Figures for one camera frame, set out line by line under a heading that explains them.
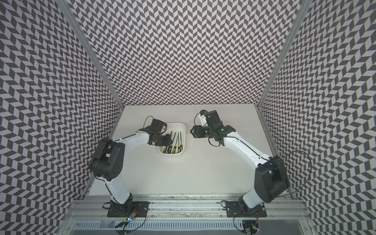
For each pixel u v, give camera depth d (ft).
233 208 2.43
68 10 2.38
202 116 2.44
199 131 2.37
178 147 3.12
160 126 2.59
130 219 2.23
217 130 2.00
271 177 1.40
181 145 3.18
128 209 2.13
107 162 1.60
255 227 2.24
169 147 3.03
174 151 3.04
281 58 2.86
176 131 3.35
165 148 3.07
